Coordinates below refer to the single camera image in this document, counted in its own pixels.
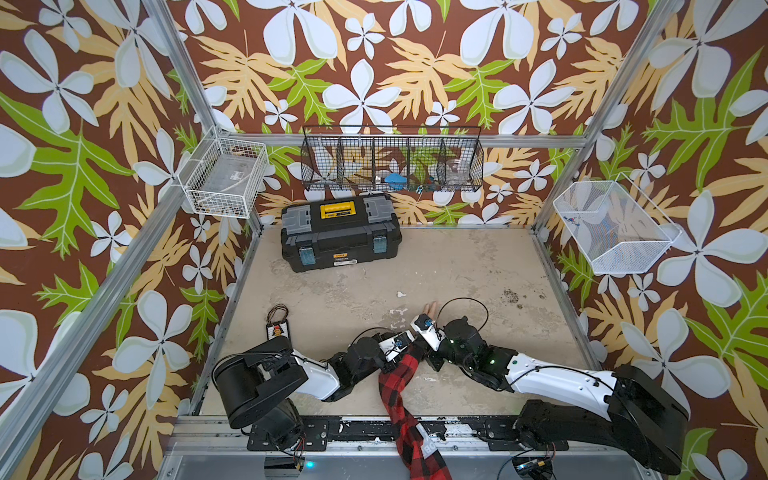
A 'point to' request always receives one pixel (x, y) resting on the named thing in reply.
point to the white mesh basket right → (613, 226)
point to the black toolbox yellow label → (339, 232)
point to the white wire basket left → (223, 176)
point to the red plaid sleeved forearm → (412, 461)
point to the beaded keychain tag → (277, 324)
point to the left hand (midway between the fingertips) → (403, 333)
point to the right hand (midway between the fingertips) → (413, 338)
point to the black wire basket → (394, 158)
